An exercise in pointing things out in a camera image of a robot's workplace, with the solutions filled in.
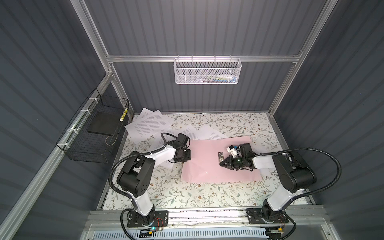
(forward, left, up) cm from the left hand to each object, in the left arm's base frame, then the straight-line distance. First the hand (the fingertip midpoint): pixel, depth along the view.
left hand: (188, 158), depth 94 cm
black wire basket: (+2, +47, +26) cm, 54 cm away
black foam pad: (+8, +42, +27) cm, 50 cm away
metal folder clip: (0, -21, -1) cm, 21 cm away
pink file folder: (-6, -9, -1) cm, 11 cm away
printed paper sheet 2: (+4, -47, -1) cm, 48 cm away
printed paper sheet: (+30, +30, -2) cm, 42 cm away
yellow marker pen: (+13, +35, +26) cm, 45 cm away
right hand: (-6, -21, -1) cm, 22 cm away
